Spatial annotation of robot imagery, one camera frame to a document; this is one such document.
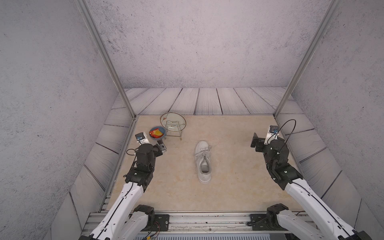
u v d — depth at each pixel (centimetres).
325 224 41
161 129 108
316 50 84
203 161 86
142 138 66
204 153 88
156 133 106
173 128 103
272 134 62
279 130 61
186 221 74
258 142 68
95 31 78
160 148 71
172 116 99
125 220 46
